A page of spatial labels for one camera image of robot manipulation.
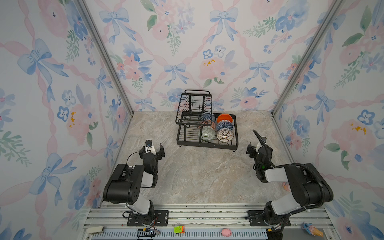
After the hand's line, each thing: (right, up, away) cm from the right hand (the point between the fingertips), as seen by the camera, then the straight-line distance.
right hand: (259, 143), depth 93 cm
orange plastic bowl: (-18, +18, +15) cm, 30 cm away
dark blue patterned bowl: (-19, +13, +14) cm, 26 cm away
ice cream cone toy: (+14, -37, -24) cm, 46 cm away
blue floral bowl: (-30, +19, +18) cm, 40 cm away
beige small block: (-87, -37, -24) cm, 98 cm away
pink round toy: (-25, -39, -24) cm, 52 cm away
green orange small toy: (-47, -37, -24) cm, 64 cm away
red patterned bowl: (-30, +12, -10) cm, 34 cm away
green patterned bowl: (-31, +6, +11) cm, 33 cm away
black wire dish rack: (-38, +11, -5) cm, 40 cm away
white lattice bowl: (-18, +5, +11) cm, 22 cm away
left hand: (-65, 0, -2) cm, 65 cm away
